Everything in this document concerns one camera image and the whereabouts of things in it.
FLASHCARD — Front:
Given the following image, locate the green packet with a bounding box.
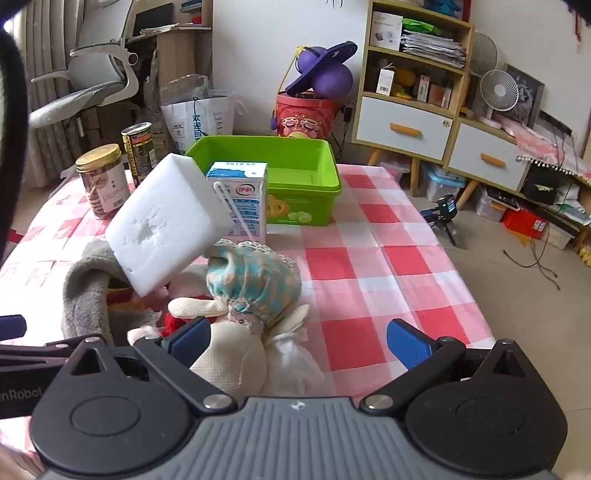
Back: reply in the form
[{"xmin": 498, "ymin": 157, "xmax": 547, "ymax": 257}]
[{"xmin": 402, "ymin": 17, "xmax": 441, "ymax": 35}]

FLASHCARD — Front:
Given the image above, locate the clear storage box blue lid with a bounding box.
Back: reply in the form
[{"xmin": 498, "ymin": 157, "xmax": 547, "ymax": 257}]
[{"xmin": 422, "ymin": 164, "xmax": 467, "ymax": 204}]

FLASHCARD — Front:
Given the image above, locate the tall wooden shelf cabinet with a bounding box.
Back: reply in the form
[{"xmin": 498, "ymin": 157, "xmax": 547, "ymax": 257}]
[{"xmin": 351, "ymin": 0, "xmax": 476, "ymax": 185}]

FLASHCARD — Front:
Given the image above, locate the pink plush toy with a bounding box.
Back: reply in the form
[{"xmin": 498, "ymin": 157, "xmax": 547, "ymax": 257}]
[{"xmin": 154, "ymin": 268, "xmax": 213, "ymax": 308}]

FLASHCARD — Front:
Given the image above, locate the blue white milk carton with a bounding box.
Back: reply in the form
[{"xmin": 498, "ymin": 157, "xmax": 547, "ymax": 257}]
[{"xmin": 205, "ymin": 161, "xmax": 269, "ymax": 245}]

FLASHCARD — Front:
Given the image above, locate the red white checkered tablecloth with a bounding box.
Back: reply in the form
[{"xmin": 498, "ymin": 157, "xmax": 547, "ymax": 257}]
[{"xmin": 0, "ymin": 161, "xmax": 498, "ymax": 480}]

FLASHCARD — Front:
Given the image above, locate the red box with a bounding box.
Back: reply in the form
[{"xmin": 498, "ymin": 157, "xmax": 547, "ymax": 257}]
[{"xmin": 501, "ymin": 208, "xmax": 548, "ymax": 240}]

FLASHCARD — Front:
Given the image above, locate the green plastic bin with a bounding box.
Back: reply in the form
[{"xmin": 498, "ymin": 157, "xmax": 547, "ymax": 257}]
[{"xmin": 185, "ymin": 135, "xmax": 343, "ymax": 228}]

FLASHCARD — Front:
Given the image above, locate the red santa hat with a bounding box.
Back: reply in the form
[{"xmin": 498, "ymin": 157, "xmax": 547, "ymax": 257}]
[{"xmin": 161, "ymin": 310, "xmax": 197, "ymax": 337}]

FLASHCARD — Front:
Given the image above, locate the action camera on tripod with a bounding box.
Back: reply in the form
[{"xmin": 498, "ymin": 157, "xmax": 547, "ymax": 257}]
[{"xmin": 420, "ymin": 195, "xmax": 469, "ymax": 247}]

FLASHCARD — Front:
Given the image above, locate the purple jump ball toy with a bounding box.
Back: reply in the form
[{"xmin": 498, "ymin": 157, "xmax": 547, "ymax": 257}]
[{"xmin": 277, "ymin": 41, "xmax": 358, "ymax": 99}]

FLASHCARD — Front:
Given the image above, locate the white printed bag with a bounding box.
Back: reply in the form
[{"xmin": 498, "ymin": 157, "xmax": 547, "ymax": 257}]
[{"xmin": 161, "ymin": 90, "xmax": 245, "ymax": 155}]

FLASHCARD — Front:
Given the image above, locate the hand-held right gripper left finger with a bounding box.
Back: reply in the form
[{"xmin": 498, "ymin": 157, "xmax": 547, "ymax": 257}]
[{"xmin": 67, "ymin": 318, "xmax": 238, "ymax": 415}]

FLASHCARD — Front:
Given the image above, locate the white product box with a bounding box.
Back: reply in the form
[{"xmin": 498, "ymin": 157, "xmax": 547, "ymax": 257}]
[{"xmin": 370, "ymin": 11, "xmax": 403, "ymax": 51}]

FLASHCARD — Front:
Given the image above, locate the grey towel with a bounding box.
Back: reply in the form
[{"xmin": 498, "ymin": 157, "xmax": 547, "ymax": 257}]
[{"xmin": 61, "ymin": 240, "xmax": 134, "ymax": 347}]

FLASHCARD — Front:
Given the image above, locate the small white box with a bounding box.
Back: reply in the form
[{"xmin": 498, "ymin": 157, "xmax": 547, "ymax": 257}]
[{"xmin": 376, "ymin": 67, "xmax": 397, "ymax": 95}]

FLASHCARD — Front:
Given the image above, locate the cookie jar with gold lid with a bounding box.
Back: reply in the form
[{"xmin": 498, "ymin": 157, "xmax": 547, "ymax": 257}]
[{"xmin": 75, "ymin": 143, "xmax": 130, "ymax": 221}]

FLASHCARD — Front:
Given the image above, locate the wooden desk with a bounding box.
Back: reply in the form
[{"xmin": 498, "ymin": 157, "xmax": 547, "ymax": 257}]
[{"xmin": 127, "ymin": 0, "xmax": 215, "ymax": 134}]

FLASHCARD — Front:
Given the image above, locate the black floor cable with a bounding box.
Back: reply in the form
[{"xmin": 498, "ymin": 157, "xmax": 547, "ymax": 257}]
[{"xmin": 503, "ymin": 231, "xmax": 561, "ymax": 291}]

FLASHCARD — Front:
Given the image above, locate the white grey office chair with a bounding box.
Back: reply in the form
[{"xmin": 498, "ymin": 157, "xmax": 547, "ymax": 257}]
[{"xmin": 28, "ymin": 0, "xmax": 141, "ymax": 130}]

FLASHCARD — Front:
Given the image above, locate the low wooden drawer cabinet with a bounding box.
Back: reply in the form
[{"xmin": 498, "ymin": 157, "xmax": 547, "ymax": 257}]
[{"xmin": 443, "ymin": 115, "xmax": 532, "ymax": 197}]

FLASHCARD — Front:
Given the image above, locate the white desk fan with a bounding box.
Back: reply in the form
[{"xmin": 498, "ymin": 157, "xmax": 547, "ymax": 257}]
[{"xmin": 478, "ymin": 69, "xmax": 520, "ymax": 130}]

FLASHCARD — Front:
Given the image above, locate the dark picture frame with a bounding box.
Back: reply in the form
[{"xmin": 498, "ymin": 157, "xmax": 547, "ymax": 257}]
[{"xmin": 503, "ymin": 62, "xmax": 546, "ymax": 130}]

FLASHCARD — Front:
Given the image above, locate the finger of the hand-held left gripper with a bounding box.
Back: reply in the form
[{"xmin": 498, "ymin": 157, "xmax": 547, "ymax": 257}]
[
  {"xmin": 0, "ymin": 340, "xmax": 88, "ymax": 370},
  {"xmin": 0, "ymin": 315, "xmax": 27, "ymax": 341}
]

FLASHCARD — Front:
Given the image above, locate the stack of papers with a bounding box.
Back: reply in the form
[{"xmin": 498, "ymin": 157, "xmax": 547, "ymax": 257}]
[{"xmin": 399, "ymin": 30, "xmax": 467, "ymax": 70}]

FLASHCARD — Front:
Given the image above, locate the brown packaging box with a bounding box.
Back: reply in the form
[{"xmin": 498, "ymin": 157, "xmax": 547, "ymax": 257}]
[{"xmin": 418, "ymin": 76, "xmax": 453, "ymax": 107}]

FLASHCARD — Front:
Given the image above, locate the grey curtain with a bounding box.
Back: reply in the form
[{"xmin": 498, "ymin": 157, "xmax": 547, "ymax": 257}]
[{"xmin": 18, "ymin": 0, "xmax": 88, "ymax": 185}]

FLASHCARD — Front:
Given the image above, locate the clear plastic bag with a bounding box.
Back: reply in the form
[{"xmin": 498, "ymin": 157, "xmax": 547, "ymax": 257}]
[{"xmin": 159, "ymin": 74, "xmax": 212, "ymax": 106}]

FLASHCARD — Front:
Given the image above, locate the burger plush toy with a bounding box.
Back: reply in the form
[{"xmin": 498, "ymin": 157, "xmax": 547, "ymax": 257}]
[{"xmin": 107, "ymin": 286, "xmax": 163, "ymax": 346}]

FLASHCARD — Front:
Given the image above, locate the cardboard box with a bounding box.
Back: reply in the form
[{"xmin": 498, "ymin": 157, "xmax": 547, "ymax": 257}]
[{"xmin": 76, "ymin": 104, "xmax": 167, "ymax": 153}]

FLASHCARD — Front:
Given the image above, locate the red snack bucket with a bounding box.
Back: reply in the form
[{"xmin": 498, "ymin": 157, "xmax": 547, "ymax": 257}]
[{"xmin": 276, "ymin": 91, "xmax": 341, "ymax": 141}]

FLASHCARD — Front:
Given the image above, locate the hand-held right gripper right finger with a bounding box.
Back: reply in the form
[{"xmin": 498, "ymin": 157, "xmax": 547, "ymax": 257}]
[{"xmin": 360, "ymin": 318, "xmax": 523, "ymax": 415}]

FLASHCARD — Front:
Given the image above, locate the tall black drink can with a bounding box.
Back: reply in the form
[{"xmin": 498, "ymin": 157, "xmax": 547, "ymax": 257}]
[{"xmin": 121, "ymin": 122, "xmax": 158, "ymax": 188}]

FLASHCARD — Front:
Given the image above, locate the white sponge block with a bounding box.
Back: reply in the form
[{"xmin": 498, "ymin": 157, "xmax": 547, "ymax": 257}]
[{"xmin": 105, "ymin": 154, "xmax": 236, "ymax": 297}]

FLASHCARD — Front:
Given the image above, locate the white standing fan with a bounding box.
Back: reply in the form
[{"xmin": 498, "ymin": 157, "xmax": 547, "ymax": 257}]
[{"xmin": 468, "ymin": 31, "xmax": 499, "ymax": 112}]

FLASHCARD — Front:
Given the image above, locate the blue toy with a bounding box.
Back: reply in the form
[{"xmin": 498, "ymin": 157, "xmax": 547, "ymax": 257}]
[{"xmin": 422, "ymin": 0, "xmax": 462, "ymax": 17}]

